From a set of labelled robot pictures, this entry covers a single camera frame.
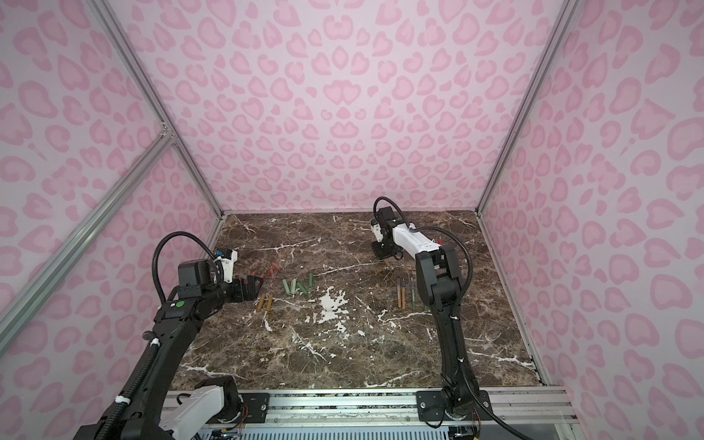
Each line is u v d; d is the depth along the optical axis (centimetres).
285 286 96
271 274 101
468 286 57
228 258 72
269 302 93
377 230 98
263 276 102
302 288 97
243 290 71
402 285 98
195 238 66
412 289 95
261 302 93
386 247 92
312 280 98
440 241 66
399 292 95
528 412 73
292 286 97
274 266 103
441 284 62
